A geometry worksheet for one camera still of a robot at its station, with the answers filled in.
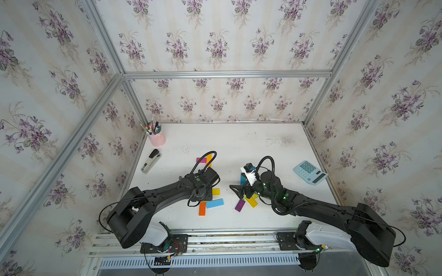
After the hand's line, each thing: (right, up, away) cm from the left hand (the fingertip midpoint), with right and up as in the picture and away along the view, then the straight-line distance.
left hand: (208, 198), depth 85 cm
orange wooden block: (-3, -5, -2) cm, 6 cm away
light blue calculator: (+56, +11, +8) cm, 58 cm away
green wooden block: (+17, +5, -13) cm, 22 cm away
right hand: (+15, +10, -6) cm, 19 cm away
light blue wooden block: (+3, -3, +2) cm, 5 cm away
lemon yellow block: (+21, +5, -12) cm, 25 cm away
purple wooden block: (+16, -3, -1) cm, 16 cm away
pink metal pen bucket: (-31, +29, +17) cm, 46 cm away
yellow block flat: (+4, +2, +3) cm, 5 cm away
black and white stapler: (-34, +17, +12) cm, 40 cm away
